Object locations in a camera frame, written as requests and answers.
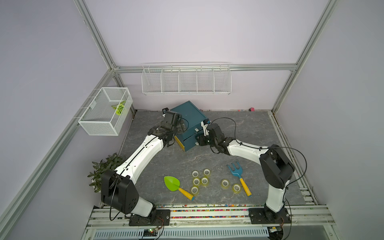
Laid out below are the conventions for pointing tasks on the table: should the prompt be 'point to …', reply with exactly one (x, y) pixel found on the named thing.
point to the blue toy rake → (237, 171)
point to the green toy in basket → (119, 107)
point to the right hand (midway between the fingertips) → (196, 135)
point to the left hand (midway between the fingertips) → (177, 127)
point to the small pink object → (252, 109)
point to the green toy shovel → (173, 184)
